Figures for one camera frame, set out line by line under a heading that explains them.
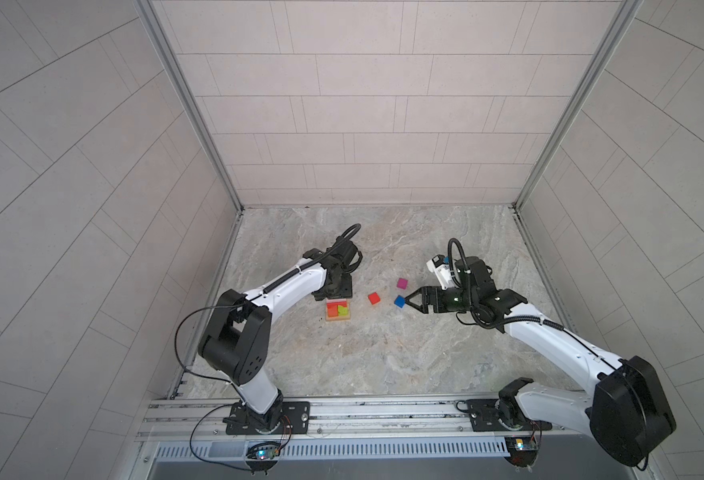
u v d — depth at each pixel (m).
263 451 0.64
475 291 0.62
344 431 0.70
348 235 0.66
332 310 0.87
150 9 0.71
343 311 0.87
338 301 0.77
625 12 0.71
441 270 0.74
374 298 0.91
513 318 0.54
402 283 0.96
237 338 0.44
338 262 0.65
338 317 0.87
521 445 0.69
